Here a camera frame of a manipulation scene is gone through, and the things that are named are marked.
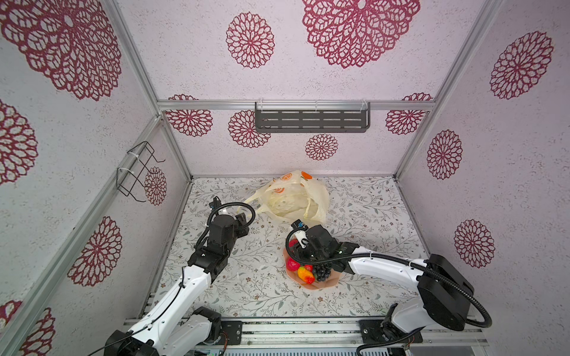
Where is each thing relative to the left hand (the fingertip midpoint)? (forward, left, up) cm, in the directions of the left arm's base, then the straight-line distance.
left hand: (240, 217), depth 81 cm
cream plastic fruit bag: (+27, -22, -20) cm, 40 cm away
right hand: (-7, -18, -8) cm, 21 cm away
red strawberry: (-18, -25, -13) cm, 34 cm away
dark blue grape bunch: (-16, -30, -12) cm, 36 cm away
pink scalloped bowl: (-18, -34, -15) cm, 41 cm away
